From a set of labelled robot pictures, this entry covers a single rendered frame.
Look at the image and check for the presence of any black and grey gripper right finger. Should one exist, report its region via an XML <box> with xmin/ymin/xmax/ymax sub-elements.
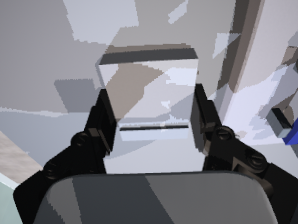
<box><xmin>190</xmin><ymin>84</ymin><xmax>298</xmax><ymax>224</ymax></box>

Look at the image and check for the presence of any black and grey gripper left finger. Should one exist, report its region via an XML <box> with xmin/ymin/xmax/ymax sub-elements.
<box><xmin>13</xmin><ymin>89</ymin><xmax>117</xmax><ymax>224</ymax></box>

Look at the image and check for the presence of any blue rectangular block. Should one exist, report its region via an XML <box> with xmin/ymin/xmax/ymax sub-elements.
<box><xmin>282</xmin><ymin>91</ymin><xmax>298</xmax><ymax>145</ymax></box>

